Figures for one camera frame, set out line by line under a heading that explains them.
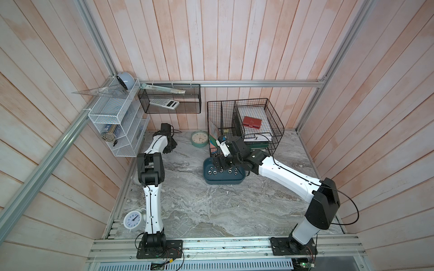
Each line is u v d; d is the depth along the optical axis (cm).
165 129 90
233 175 96
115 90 86
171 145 98
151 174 66
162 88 92
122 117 76
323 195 44
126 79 84
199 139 113
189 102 107
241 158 61
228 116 113
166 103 98
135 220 79
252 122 93
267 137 93
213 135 120
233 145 62
